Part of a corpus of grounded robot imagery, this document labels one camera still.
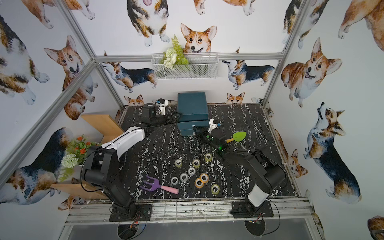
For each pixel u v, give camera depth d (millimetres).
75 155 703
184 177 855
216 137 671
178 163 902
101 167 469
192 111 812
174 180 839
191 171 878
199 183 835
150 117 707
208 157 926
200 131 826
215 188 814
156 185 820
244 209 677
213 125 819
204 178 840
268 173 464
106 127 879
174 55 782
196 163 902
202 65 926
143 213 739
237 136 1009
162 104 813
